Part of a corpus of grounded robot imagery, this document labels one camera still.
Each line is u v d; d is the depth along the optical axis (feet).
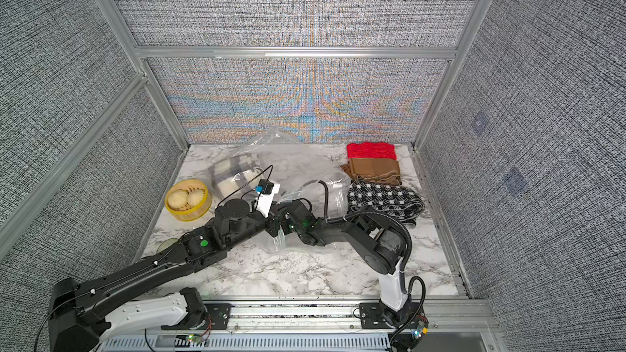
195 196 3.11
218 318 2.41
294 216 2.40
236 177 3.18
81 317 1.29
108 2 2.47
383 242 1.64
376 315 2.40
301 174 2.67
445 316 2.47
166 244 1.67
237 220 1.67
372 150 3.84
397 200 3.03
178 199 3.05
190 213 3.02
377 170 3.43
